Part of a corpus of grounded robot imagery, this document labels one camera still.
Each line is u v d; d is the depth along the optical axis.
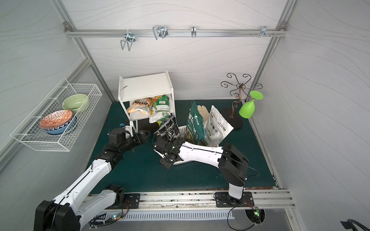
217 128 0.82
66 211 0.38
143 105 0.85
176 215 0.70
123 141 0.64
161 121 1.01
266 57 0.93
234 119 1.06
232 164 0.45
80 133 0.65
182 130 0.96
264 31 0.77
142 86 0.82
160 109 0.88
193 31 0.72
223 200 0.74
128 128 0.73
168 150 0.61
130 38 0.78
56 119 0.63
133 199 0.74
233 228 0.62
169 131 0.84
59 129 0.57
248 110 0.85
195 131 0.72
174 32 0.78
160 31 0.76
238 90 0.87
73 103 0.73
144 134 0.73
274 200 0.78
